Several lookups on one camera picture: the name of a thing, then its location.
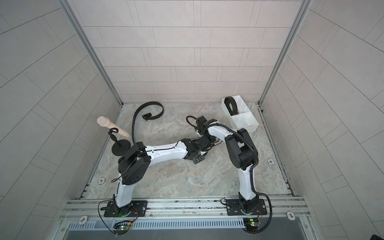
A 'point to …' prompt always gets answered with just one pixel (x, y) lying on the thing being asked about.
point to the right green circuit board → (252, 224)
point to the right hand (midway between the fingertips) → (205, 145)
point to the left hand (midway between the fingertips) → (201, 154)
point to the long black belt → (227, 101)
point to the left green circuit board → (121, 228)
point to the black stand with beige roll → (120, 147)
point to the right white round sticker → (290, 215)
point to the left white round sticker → (83, 220)
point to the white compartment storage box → (244, 119)
